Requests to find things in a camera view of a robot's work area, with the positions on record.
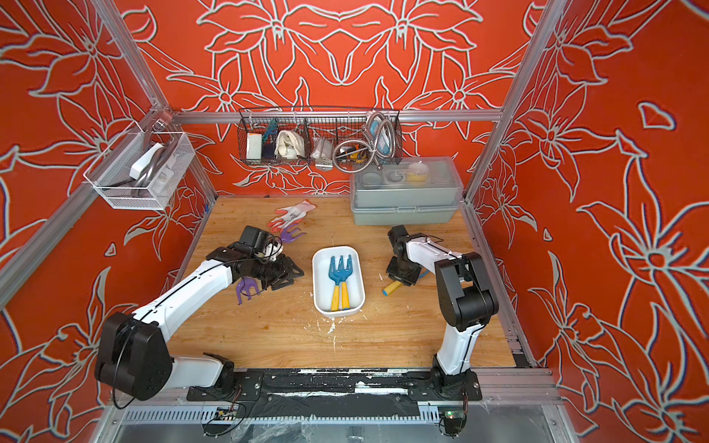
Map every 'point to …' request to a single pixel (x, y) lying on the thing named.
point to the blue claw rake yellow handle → (336, 275)
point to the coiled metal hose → (353, 156)
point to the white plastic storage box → (323, 285)
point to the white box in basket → (254, 146)
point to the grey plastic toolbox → (404, 191)
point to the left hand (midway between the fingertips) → (301, 274)
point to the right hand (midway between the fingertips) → (392, 277)
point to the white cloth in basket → (289, 145)
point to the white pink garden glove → (294, 213)
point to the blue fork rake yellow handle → (397, 284)
